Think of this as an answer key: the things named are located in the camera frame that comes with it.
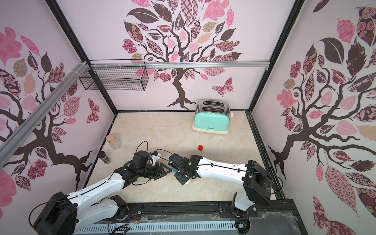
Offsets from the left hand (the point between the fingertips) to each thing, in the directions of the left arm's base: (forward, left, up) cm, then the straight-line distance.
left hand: (170, 175), depth 79 cm
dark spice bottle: (+12, +42, +1) cm, 43 cm away
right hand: (0, -6, 0) cm, 6 cm away
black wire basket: (+58, +36, +27) cm, 73 cm away
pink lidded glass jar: (+23, +40, -3) cm, 46 cm away
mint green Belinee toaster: (+37, -26, +7) cm, 46 cm away
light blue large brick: (+2, -2, +1) cm, 4 cm away
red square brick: (+21, -18, -7) cm, 29 cm away
